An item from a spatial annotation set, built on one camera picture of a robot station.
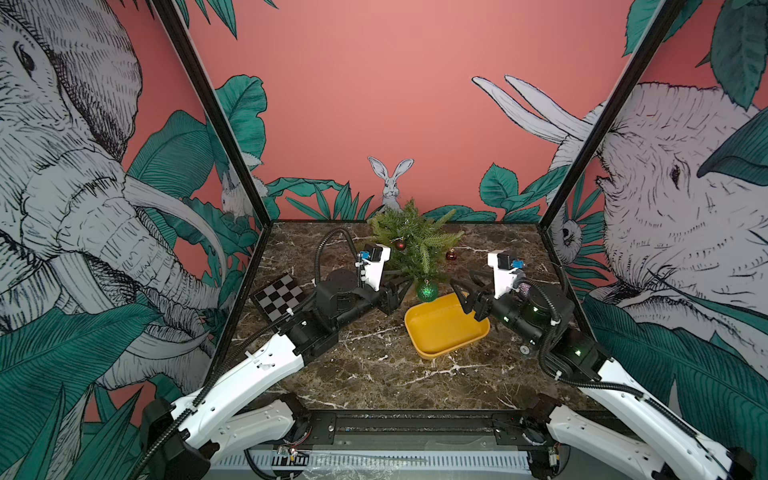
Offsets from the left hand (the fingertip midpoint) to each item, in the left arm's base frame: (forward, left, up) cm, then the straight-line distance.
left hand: (407, 273), depth 66 cm
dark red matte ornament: (+8, +1, 0) cm, 8 cm away
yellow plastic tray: (0, -11, -28) cm, 31 cm away
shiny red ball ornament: (+6, -11, -2) cm, 13 cm away
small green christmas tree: (+10, -3, -1) cm, 10 cm away
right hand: (-2, -11, +1) cm, 11 cm away
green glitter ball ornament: (+1, -6, -10) cm, 12 cm away
